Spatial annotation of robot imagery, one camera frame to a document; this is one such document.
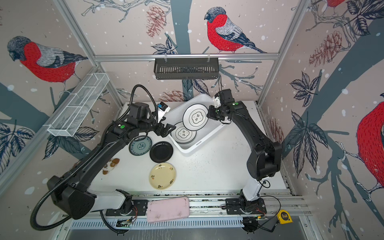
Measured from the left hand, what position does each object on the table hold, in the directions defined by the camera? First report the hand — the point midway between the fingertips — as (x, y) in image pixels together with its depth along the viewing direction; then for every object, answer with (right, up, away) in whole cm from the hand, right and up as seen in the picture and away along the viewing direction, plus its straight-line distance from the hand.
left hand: (169, 121), depth 73 cm
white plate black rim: (+13, +2, +16) cm, 21 cm away
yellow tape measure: (+55, -45, -5) cm, 71 cm away
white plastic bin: (+23, -5, +15) cm, 28 cm away
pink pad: (0, -43, -2) cm, 43 cm away
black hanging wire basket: (+7, +36, +33) cm, 50 cm away
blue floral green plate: (-23, -18, +22) cm, 37 cm away
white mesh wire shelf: (-50, +1, -1) cm, 50 cm away
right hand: (+20, +3, +12) cm, 23 cm away
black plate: (-9, -20, +20) cm, 30 cm away
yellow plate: (-6, -32, +11) cm, 34 cm away
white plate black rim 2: (+3, -10, +27) cm, 29 cm away
